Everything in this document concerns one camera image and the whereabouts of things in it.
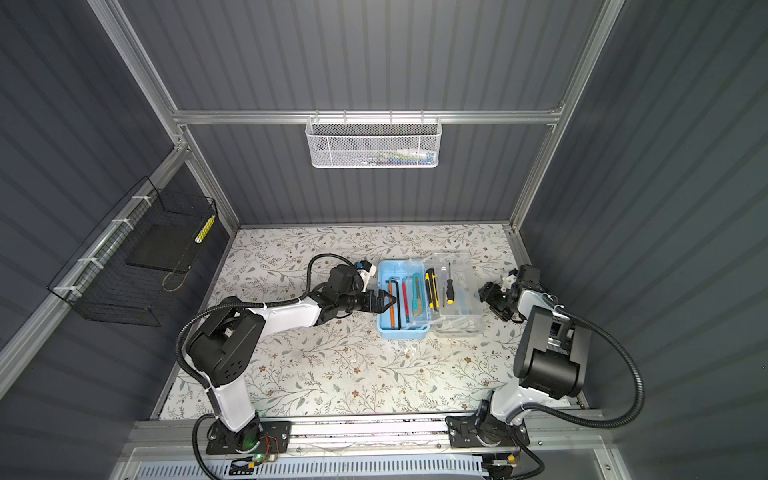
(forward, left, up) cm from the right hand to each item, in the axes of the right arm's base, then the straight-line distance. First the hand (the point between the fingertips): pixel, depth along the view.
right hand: (489, 301), depth 94 cm
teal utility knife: (-2, +23, +5) cm, 24 cm away
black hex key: (0, +29, 0) cm, 29 cm away
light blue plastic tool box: (-2, +17, +7) cm, 19 cm away
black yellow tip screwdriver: (-3, +14, +8) cm, 17 cm away
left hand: (-2, +32, +5) cm, 33 cm away
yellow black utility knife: (+1, +19, +5) cm, 19 cm away
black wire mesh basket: (-3, +93, +29) cm, 98 cm away
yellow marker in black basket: (+8, +82, +26) cm, 87 cm away
